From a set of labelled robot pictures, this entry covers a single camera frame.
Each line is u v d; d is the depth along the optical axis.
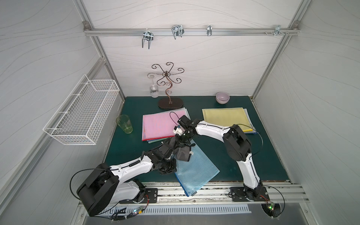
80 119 0.68
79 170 0.42
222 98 1.18
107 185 0.41
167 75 0.93
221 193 0.76
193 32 0.78
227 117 1.08
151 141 0.94
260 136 1.00
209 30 0.78
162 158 0.67
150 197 0.73
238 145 0.54
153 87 0.95
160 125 1.06
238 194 0.75
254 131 0.99
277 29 0.77
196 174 0.81
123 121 0.93
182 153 0.85
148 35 0.78
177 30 0.77
